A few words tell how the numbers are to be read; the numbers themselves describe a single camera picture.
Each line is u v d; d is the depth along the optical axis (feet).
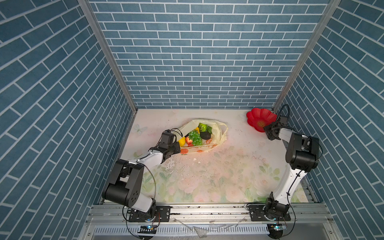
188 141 3.13
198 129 3.33
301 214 2.47
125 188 1.43
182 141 3.15
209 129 3.33
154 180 2.79
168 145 2.37
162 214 2.42
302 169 1.84
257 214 2.41
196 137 3.25
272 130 2.68
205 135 3.33
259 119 3.77
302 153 1.85
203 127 3.34
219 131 3.18
